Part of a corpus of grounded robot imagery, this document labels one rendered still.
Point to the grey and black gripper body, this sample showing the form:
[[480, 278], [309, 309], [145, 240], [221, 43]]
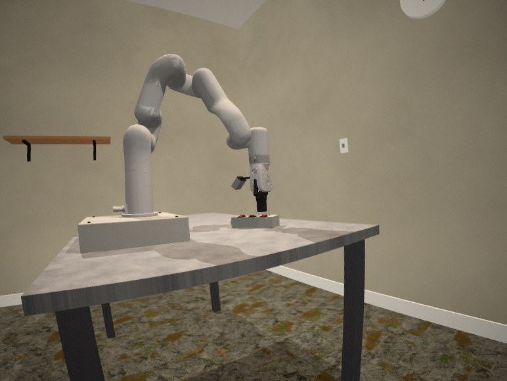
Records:
[[260, 172]]

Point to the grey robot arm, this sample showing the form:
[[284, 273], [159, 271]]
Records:
[[139, 140]]

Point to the beige power strip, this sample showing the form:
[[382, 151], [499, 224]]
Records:
[[255, 221]]

